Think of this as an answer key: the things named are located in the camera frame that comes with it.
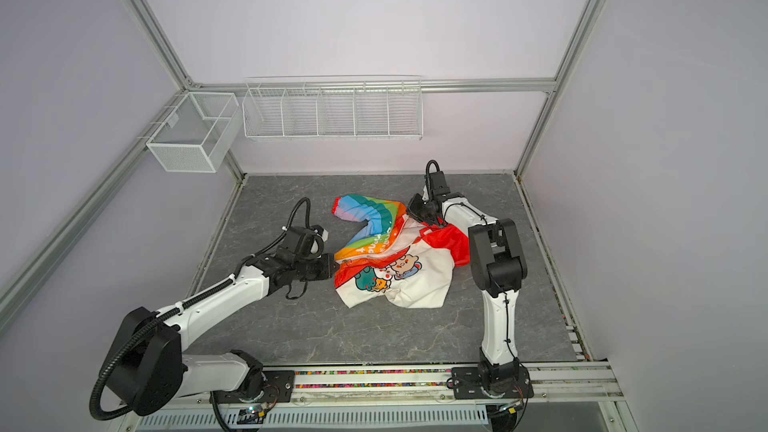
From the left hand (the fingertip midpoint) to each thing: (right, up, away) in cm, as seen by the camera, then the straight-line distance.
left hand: (338, 270), depth 85 cm
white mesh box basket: (-50, +42, +15) cm, 67 cm away
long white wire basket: (-4, +51, +14) cm, 53 cm away
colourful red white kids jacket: (+17, +1, +8) cm, 19 cm away
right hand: (+20, +16, +16) cm, 31 cm away
